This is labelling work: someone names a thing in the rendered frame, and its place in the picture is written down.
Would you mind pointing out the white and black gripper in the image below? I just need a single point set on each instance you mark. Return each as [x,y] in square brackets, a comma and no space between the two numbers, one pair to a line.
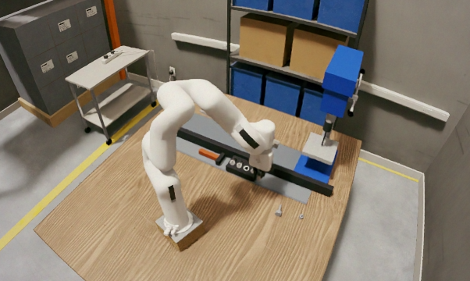
[261,162]

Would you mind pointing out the black rectangular bar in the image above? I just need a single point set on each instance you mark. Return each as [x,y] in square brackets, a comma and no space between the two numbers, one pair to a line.
[279,171]

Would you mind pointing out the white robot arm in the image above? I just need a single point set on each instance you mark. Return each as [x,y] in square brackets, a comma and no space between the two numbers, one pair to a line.
[159,144]

